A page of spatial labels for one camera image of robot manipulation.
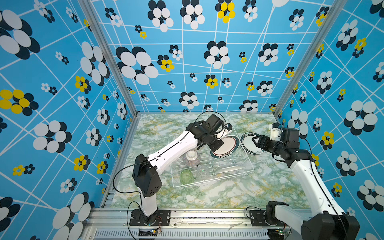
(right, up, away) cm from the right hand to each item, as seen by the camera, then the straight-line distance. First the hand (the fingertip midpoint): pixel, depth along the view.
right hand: (257, 140), depth 80 cm
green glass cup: (-39, -21, +3) cm, 44 cm away
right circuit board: (+5, -44, -9) cm, 45 cm away
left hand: (-21, -1, -1) cm, 21 cm away
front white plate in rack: (-16, -15, -3) cm, 22 cm away
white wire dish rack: (-32, -16, +8) cm, 37 cm away
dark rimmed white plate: (-14, -2, 0) cm, 15 cm away
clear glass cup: (-30, -17, -1) cm, 34 cm away
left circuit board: (-54, -43, -10) cm, 70 cm away
